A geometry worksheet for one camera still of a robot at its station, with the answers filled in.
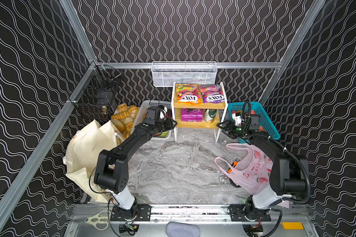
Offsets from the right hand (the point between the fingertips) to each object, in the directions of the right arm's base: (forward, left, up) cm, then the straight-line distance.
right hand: (221, 127), depth 89 cm
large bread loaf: (+10, +68, -9) cm, 70 cm away
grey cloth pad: (-50, +26, -13) cm, 58 cm away
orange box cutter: (-16, -8, -15) cm, 24 cm away
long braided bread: (+21, +71, -10) cm, 74 cm away
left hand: (-1, +24, +5) cm, 25 cm away
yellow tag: (-47, -29, -16) cm, 57 cm away
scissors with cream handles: (-47, +63, -14) cm, 80 cm away
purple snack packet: (+4, +18, +7) cm, 19 cm away
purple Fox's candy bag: (+8, +7, +20) cm, 22 cm away
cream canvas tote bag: (-23, +75, +5) cm, 78 cm away
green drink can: (+3, +7, +8) cm, 11 cm away
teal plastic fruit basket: (+11, -35, -11) cm, 38 cm away
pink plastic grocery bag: (-20, -17, -14) cm, 30 cm away
